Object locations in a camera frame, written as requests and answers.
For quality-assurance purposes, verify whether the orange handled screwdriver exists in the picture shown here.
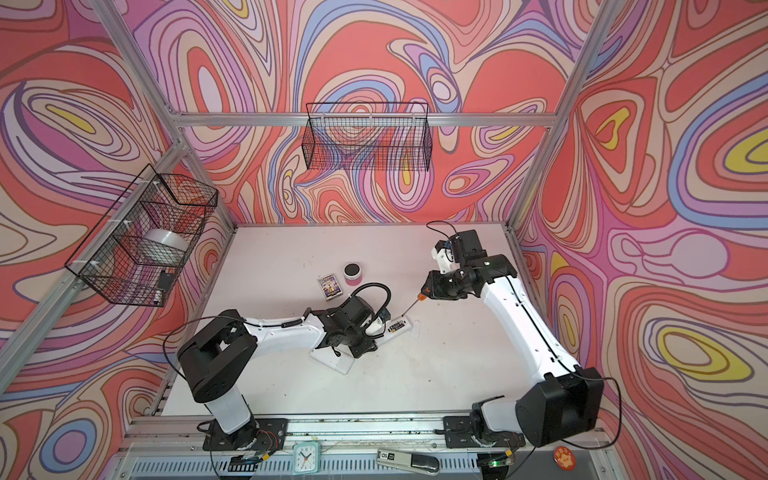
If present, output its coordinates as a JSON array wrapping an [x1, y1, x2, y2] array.
[[401, 293, 427, 317]]

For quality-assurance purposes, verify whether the white remote control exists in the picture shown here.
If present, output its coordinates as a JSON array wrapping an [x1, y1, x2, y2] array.
[[375, 316, 413, 345]]

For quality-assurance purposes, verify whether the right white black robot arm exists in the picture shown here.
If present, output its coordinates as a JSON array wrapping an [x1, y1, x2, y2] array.
[[421, 230, 609, 447]]

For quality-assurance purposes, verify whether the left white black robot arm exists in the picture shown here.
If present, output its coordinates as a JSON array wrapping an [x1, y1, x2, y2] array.
[[163, 282, 392, 452]]

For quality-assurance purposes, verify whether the white rectangular plastic tray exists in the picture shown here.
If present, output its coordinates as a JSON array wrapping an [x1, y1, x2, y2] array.
[[310, 347, 355, 375]]

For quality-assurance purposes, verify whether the small colourful card box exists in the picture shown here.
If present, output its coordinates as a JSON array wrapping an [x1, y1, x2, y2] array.
[[317, 274, 343, 301]]

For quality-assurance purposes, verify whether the pink tape roll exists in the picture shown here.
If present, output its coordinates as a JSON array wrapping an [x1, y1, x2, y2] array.
[[343, 263, 362, 286]]

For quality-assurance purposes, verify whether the small teal alarm clock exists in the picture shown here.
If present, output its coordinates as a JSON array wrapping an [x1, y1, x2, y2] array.
[[292, 441, 321, 475]]

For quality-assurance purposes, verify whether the black silver stapler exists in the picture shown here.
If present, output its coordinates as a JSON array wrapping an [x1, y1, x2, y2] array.
[[376, 449, 441, 476]]

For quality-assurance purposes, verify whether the white roll in basket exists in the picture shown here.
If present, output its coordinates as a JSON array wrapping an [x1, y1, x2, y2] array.
[[138, 229, 189, 266]]

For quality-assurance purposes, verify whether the red round sticker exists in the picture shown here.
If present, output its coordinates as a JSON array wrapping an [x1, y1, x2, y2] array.
[[553, 446, 576, 471]]

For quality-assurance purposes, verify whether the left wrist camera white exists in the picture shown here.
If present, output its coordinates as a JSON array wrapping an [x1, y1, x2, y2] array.
[[365, 318, 387, 339]]

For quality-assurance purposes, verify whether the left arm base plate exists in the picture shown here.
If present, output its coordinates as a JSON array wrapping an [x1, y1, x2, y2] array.
[[199, 417, 289, 454]]

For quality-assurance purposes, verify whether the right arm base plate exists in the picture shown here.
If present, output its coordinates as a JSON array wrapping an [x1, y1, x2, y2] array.
[[435, 415, 526, 451]]

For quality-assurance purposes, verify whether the black wire basket back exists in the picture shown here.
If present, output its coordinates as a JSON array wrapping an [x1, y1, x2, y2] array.
[[301, 101, 433, 172]]

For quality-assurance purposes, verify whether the black wire basket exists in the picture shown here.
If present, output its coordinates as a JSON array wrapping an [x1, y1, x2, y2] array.
[[301, 101, 433, 172], [65, 166, 219, 308]]

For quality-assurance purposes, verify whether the black wire basket left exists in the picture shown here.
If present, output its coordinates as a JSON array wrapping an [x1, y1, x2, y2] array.
[[65, 166, 219, 308]]

